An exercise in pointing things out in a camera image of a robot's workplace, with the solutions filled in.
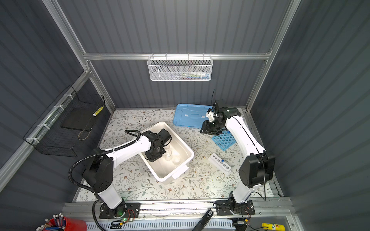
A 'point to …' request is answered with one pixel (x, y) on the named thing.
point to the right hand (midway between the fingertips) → (205, 132)
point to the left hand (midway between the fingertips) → (160, 156)
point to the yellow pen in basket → (95, 113)
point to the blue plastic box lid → (191, 115)
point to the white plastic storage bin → (163, 170)
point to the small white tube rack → (217, 161)
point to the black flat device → (203, 222)
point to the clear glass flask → (176, 160)
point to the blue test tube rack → (225, 140)
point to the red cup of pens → (59, 223)
